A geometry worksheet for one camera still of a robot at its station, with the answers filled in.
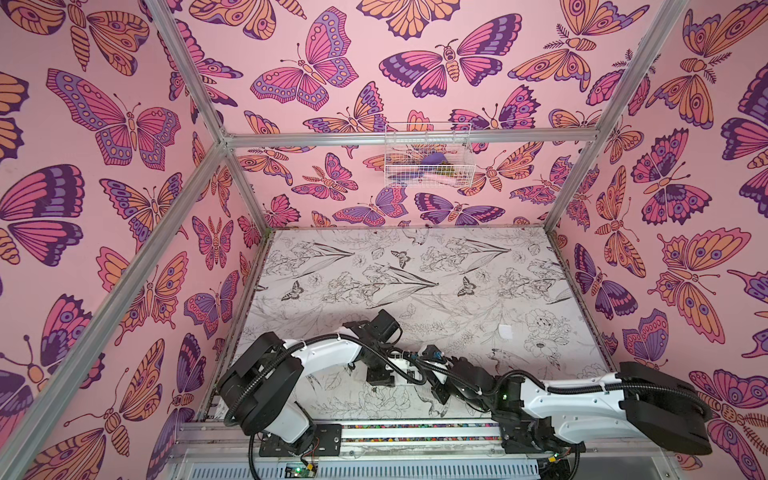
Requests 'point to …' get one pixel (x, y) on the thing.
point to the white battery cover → (505, 331)
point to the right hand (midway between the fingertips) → (421, 365)
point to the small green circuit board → (297, 470)
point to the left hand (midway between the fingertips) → (394, 368)
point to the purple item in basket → (433, 158)
